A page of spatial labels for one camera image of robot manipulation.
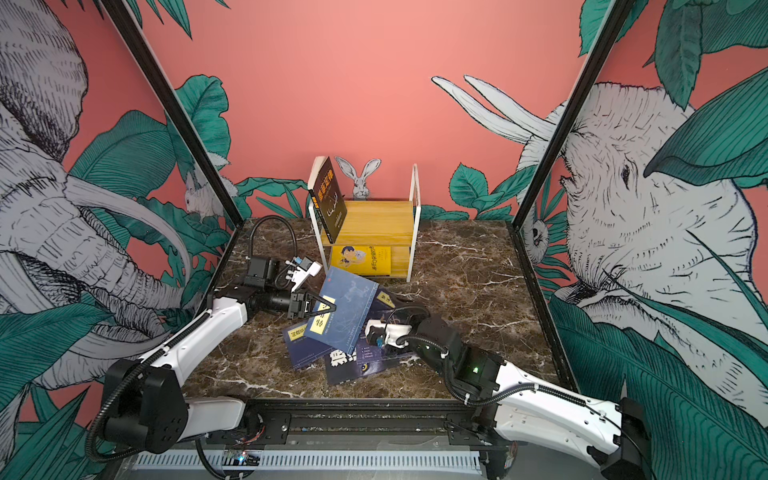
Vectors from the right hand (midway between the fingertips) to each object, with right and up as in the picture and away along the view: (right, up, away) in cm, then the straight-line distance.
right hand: (387, 304), depth 68 cm
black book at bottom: (-10, -21, +15) cm, 28 cm away
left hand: (-14, -2, +2) cm, 14 cm away
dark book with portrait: (-5, -18, +15) cm, 25 cm away
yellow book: (-10, +9, +33) cm, 36 cm away
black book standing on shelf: (-17, +27, +12) cm, 34 cm away
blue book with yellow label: (-9, +2, +3) cm, 9 cm away
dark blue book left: (-26, -17, +19) cm, 37 cm away
